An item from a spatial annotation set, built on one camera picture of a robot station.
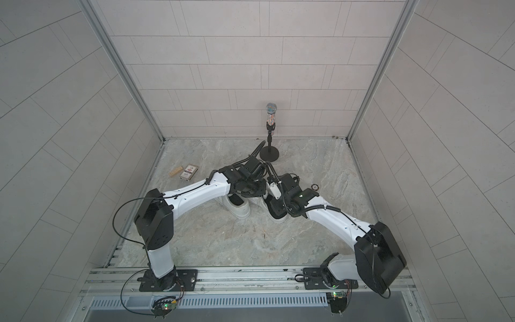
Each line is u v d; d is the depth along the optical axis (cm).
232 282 71
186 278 71
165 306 64
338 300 67
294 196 61
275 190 74
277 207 72
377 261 40
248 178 64
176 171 101
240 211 82
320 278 65
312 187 96
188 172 99
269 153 108
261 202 81
